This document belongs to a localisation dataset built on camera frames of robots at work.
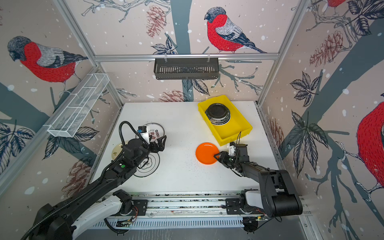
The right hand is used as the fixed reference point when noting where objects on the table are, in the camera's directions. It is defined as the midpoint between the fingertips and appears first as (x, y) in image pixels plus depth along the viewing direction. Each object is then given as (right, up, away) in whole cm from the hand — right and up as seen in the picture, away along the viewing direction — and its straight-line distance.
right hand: (216, 158), depth 89 cm
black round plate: (+4, +29, +23) cm, 37 cm away
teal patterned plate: (+5, +22, +15) cm, 27 cm away
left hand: (-32, +15, -11) cm, 37 cm away
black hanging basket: (-26, +60, +18) cm, 68 cm away
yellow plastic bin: (+18, +19, +17) cm, 31 cm away
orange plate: (-6, +3, +3) cm, 8 cm away
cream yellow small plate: (-64, +4, +7) cm, 64 cm away
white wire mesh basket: (-75, +31, -11) cm, 82 cm away
